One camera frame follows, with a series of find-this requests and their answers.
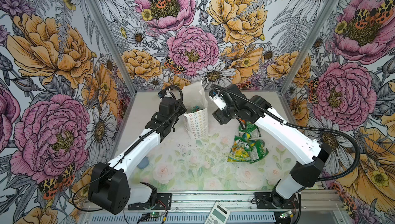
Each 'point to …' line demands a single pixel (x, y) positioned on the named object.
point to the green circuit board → (157, 215)
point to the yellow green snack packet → (240, 151)
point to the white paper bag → (196, 93)
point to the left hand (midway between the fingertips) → (183, 106)
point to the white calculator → (218, 214)
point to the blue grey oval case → (143, 163)
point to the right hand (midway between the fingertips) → (222, 115)
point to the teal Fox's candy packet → (195, 109)
